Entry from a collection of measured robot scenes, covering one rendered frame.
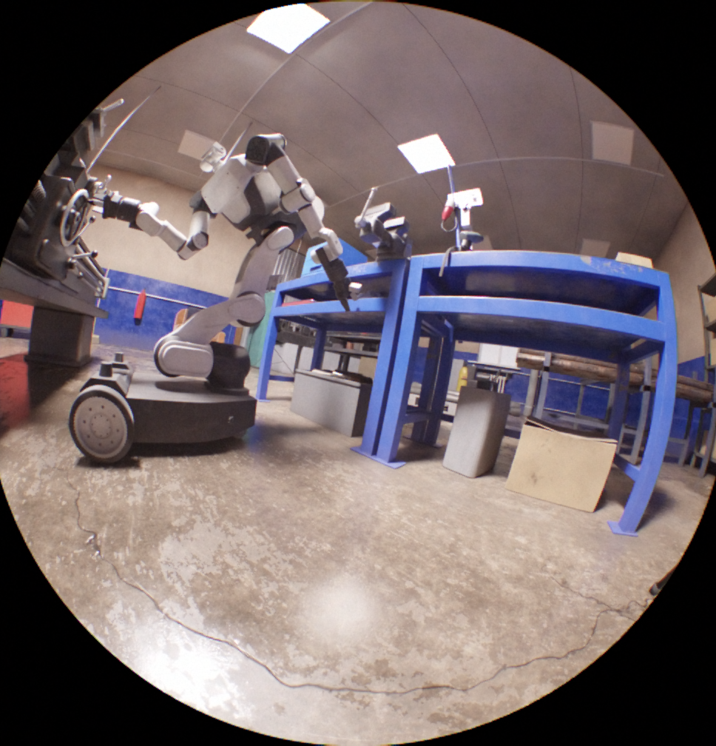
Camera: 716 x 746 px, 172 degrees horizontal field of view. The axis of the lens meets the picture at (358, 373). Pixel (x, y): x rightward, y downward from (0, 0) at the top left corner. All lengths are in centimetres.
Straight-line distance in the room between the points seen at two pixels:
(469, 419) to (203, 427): 96
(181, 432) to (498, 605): 87
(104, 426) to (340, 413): 105
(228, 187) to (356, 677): 128
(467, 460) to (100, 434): 122
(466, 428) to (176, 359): 109
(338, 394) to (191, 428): 78
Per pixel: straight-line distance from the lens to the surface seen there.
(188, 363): 87
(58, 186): 112
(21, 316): 420
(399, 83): 327
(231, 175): 104
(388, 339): 97
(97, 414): 73
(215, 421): 81
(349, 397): 122
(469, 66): 317
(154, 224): 103
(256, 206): 104
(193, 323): 91
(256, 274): 101
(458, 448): 103
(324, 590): 44
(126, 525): 55
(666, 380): 96
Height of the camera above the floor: 35
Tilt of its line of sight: 1 degrees down
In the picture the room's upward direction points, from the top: 10 degrees clockwise
